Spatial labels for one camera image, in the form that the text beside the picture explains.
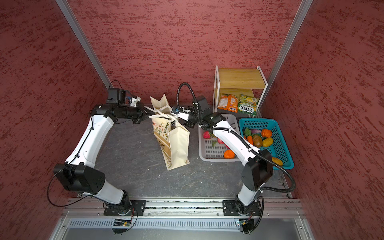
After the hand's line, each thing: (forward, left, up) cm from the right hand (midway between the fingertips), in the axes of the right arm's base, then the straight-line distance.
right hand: (181, 116), depth 79 cm
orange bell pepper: (+2, -55, -22) cm, 59 cm away
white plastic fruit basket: (-6, -17, -26) cm, 32 cm away
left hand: (-2, +14, +3) cm, 14 cm away
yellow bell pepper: (-4, -54, -23) cm, 59 cm away
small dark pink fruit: (+2, -15, -22) cm, 27 cm away
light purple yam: (+6, -49, -25) cm, 56 cm away
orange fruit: (-12, -28, -22) cm, 37 cm away
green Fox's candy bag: (+17, -43, -9) cm, 47 cm away
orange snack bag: (+19, -30, -8) cm, 36 cm away
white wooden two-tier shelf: (+36, -42, -12) cm, 57 cm away
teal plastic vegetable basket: (-10, -59, -22) cm, 64 cm away
